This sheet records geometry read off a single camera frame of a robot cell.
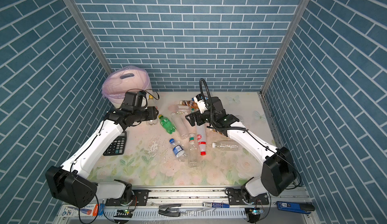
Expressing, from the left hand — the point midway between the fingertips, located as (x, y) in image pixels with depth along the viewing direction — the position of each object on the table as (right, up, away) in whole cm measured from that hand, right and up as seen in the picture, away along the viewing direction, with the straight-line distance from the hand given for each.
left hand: (155, 111), depth 80 cm
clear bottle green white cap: (+19, -26, +9) cm, 34 cm away
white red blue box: (-28, -46, -9) cm, 55 cm away
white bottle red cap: (+25, -16, +11) cm, 32 cm away
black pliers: (+10, -46, -11) cm, 48 cm away
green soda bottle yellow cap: (+2, -9, +18) cm, 20 cm away
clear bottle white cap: (+41, -21, +12) cm, 47 cm away
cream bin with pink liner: (-25, +20, +15) cm, 35 cm away
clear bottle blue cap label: (+12, -22, +5) cm, 25 cm away
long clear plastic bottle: (+10, -9, +22) cm, 26 cm away
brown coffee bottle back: (+18, +5, +28) cm, 33 cm away
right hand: (+19, 0, 0) cm, 19 cm away
